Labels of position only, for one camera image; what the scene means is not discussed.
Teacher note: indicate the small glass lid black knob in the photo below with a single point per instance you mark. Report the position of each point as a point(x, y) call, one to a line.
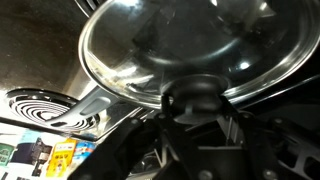
point(200, 50)

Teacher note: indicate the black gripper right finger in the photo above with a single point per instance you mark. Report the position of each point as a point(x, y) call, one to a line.
point(263, 146)

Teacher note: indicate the green label packet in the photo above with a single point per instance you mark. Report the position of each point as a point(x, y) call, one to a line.
point(6, 155)

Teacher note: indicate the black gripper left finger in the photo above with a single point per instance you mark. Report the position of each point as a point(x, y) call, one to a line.
point(146, 146)

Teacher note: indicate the coil burner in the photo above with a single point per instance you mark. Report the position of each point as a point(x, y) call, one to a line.
point(36, 108)

